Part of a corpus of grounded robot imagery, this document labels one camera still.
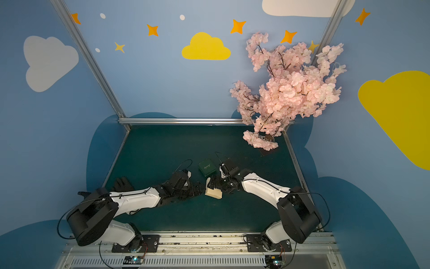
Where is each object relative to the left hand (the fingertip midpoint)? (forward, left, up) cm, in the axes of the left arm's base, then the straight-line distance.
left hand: (204, 191), depth 86 cm
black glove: (+4, +46, -3) cm, 46 cm away
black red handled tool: (-7, +51, +11) cm, 53 cm away
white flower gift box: (-1, -6, 0) cm, 7 cm away
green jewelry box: (+16, -1, -3) cm, 16 cm away
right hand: (+3, -6, +2) cm, 7 cm away
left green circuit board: (-30, +28, -4) cm, 41 cm away
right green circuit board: (-28, -32, -4) cm, 43 cm away
